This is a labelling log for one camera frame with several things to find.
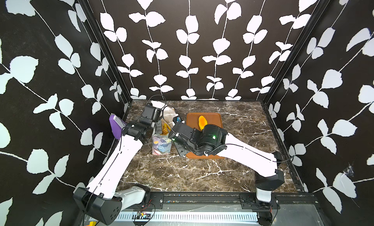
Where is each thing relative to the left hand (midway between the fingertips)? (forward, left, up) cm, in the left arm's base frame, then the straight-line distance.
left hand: (155, 123), depth 75 cm
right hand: (-14, -12, +5) cm, 19 cm away
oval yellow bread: (+16, -28, -22) cm, 39 cm away
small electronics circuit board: (-38, +6, -26) cm, 46 cm away
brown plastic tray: (+21, -21, -24) cm, 38 cm away
